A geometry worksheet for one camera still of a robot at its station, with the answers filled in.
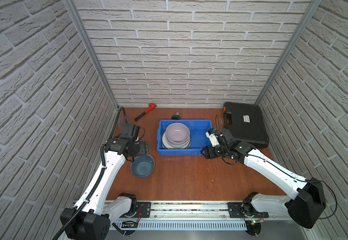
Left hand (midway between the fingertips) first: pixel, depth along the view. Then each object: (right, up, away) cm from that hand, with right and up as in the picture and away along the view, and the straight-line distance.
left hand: (141, 147), depth 76 cm
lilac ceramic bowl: (+19, +6, +16) cm, 25 cm away
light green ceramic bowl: (+14, -2, +15) cm, 20 cm away
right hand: (+35, -2, +3) cm, 35 cm away
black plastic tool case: (+67, +13, +26) cm, 74 cm away
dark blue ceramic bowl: (-2, -13, +11) cm, 17 cm away
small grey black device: (+18, +18, +37) cm, 45 cm away
